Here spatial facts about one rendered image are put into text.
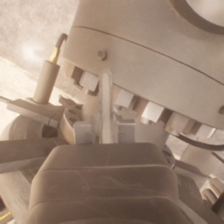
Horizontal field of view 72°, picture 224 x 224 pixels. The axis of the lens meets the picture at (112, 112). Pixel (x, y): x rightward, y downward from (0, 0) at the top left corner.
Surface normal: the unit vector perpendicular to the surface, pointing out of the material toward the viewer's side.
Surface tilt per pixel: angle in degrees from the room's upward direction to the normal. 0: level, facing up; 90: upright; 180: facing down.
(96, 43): 33
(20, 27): 0
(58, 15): 0
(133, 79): 12
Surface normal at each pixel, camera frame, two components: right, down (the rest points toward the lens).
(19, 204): -0.45, 0.06
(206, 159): -0.04, 0.24
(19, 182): -0.21, -0.47
